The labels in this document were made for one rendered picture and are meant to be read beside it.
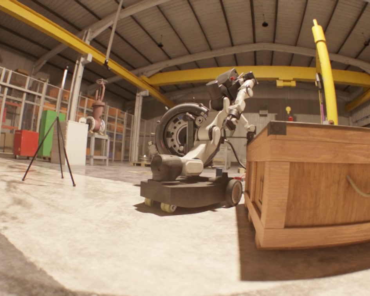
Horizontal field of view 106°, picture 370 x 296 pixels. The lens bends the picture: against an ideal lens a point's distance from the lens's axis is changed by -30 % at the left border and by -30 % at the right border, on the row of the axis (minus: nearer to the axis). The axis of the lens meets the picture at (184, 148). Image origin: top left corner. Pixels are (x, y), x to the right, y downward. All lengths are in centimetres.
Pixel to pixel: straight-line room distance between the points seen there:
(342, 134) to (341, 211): 28
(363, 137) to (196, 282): 74
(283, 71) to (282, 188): 1356
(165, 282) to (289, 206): 46
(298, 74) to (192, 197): 1341
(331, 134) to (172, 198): 88
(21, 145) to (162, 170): 563
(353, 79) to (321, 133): 1506
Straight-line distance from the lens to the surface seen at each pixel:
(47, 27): 981
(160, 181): 124
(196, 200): 125
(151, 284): 57
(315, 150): 71
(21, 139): 652
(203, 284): 58
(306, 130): 71
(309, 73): 1447
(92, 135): 585
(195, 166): 138
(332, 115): 514
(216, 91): 178
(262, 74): 1387
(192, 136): 216
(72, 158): 555
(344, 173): 79
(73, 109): 1017
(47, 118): 883
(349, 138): 79
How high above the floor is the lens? 33
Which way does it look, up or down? 3 degrees up
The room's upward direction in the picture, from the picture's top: 3 degrees clockwise
